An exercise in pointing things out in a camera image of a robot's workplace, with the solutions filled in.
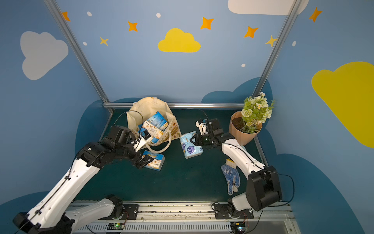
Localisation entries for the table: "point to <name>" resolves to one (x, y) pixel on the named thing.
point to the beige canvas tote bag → (142, 109)
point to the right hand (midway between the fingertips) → (194, 138)
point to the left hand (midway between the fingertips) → (149, 150)
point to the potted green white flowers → (244, 125)
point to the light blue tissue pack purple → (189, 149)
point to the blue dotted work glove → (231, 174)
